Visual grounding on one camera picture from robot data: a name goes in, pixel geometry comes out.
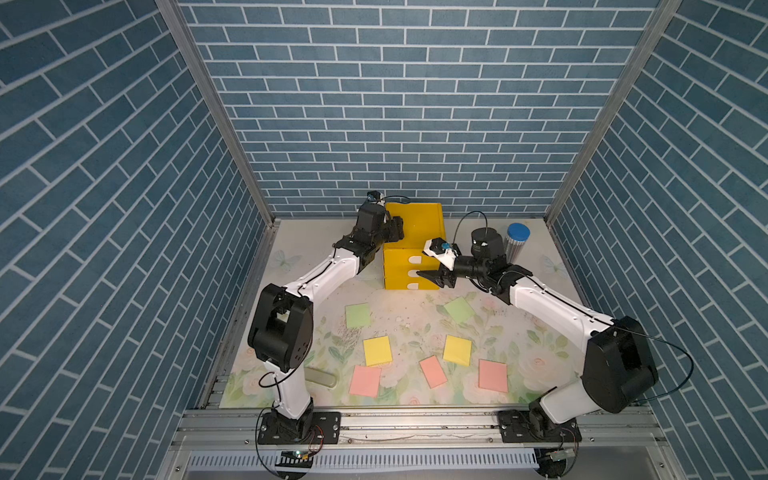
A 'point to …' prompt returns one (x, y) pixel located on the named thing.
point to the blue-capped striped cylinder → (517, 235)
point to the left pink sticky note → (365, 381)
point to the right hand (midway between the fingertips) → (426, 261)
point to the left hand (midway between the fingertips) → (403, 222)
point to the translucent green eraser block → (318, 376)
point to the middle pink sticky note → (433, 371)
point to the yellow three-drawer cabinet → (404, 258)
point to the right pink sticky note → (492, 375)
